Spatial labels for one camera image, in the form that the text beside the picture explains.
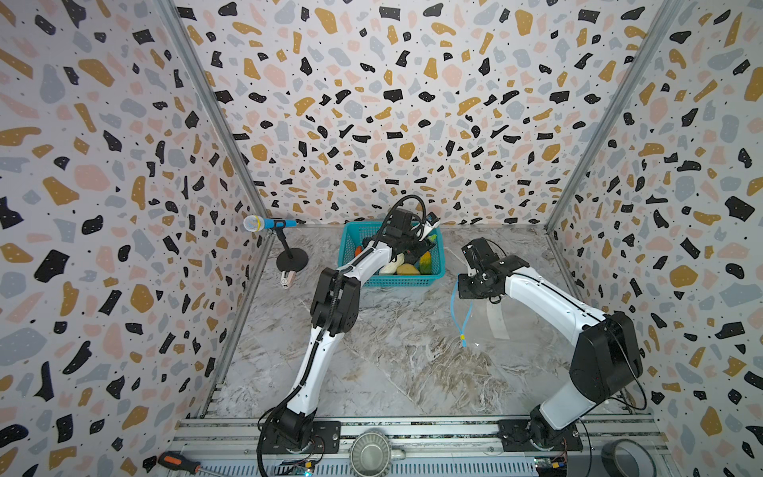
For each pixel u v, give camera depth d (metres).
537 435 0.66
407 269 1.03
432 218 0.90
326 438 0.74
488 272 0.64
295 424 0.64
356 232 1.07
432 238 1.02
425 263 1.06
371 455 0.72
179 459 0.69
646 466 0.68
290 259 1.09
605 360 0.44
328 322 0.66
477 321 0.86
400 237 0.84
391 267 1.03
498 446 0.73
